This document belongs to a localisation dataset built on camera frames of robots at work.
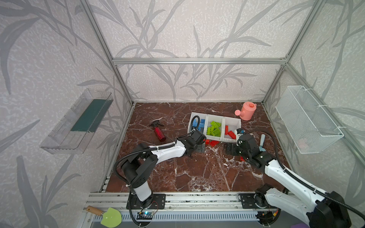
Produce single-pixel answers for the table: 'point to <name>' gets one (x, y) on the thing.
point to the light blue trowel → (262, 139)
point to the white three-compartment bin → (233, 123)
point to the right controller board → (268, 217)
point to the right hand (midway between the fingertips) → (230, 140)
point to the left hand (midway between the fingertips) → (199, 141)
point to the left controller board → (145, 215)
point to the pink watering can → (247, 110)
